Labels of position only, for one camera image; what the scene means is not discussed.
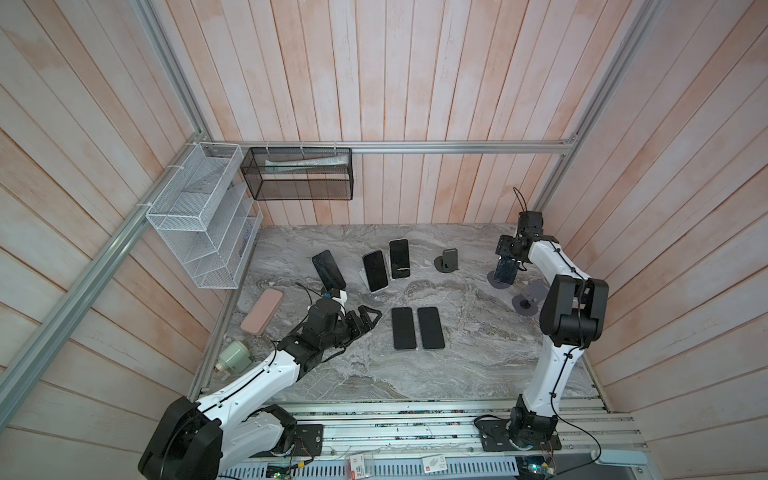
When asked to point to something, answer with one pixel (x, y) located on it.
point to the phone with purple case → (404, 334)
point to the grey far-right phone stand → (496, 284)
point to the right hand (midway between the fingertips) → (511, 245)
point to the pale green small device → (234, 358)
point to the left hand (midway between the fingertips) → (374, 326)
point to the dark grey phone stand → (448, 262)
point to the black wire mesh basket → (299, 173)
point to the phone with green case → (430, 328)
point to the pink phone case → (262, 311)
